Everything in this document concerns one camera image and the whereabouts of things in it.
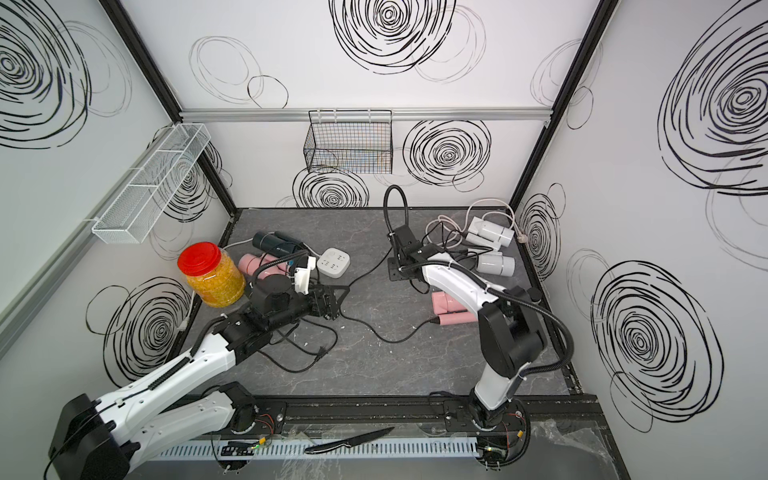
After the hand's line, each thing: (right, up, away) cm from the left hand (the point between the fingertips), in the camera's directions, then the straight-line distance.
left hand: (338, 289), depth 75 cm
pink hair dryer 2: (+31, -9, +14) cm, 36 cm away
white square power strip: (-6, +5, +26) cm, 27 cm away
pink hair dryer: (-32, +5, +21) cm, 39 cm away
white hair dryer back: (+49, +14, +32) cm, 60 cm away
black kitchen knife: (+2, -36, -5) cm, 36 cm away
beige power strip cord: (+44, +20, +40) cm, 63 cm away
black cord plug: (-7, -20, +9) cm, 23 cm away
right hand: (+16, +3, +14) cm, 21 cm away
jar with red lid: (-37, +3, +7) cm, 37 cm away
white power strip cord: (-45, +10, +33) cm, 57 cm away
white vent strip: (+13, -37, -5) cm, 39 cm away
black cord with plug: (+26, -12, +14) cm, 32 cm away
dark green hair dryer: (-28, +11, +29) cm, 42 cm away
